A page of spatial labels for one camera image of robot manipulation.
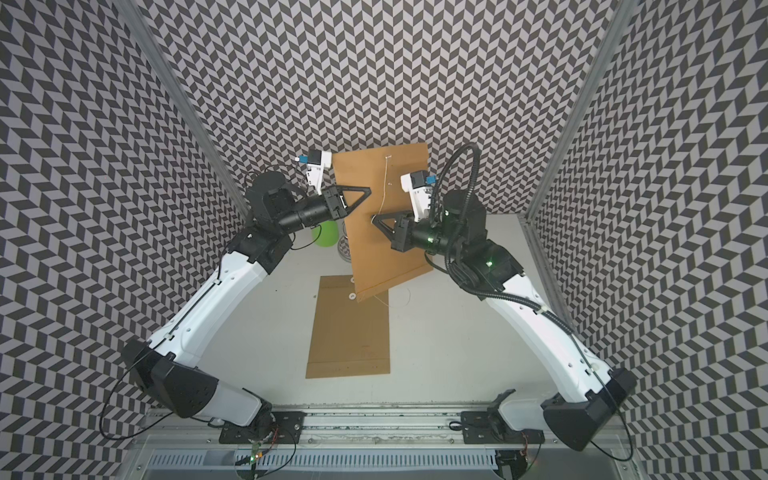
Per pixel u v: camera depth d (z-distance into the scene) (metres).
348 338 0.89
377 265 0.71
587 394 0.37
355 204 0.60
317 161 0.57
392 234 0.56
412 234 0.53
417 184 0.52
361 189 0.63
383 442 0.72
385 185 0.63
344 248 0.62
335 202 0.56
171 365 0.39
